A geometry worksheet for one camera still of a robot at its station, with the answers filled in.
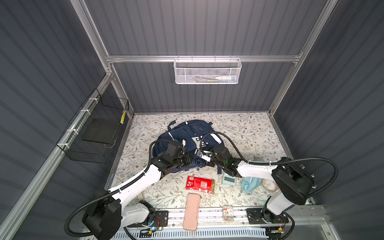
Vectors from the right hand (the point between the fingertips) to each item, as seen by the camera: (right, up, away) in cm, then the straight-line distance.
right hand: (204, 151), depth 88 cm
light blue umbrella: (+24, -16, -10) cm, 31 cm away
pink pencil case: (-7, -28, -14) cm, 32 cm away
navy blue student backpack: (-5, +9, +11) cm, 15 cm away
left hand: (-6, -2, -7) cm, 9 cm away
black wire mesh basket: (-58, +12, -12) cm, 60 cm away
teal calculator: (+13, -16, -3) cm, 21 cm away
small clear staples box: (+11, -29, -14) cm, 34 cm away
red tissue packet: (-2, -18, -4) cm, 19 cm away
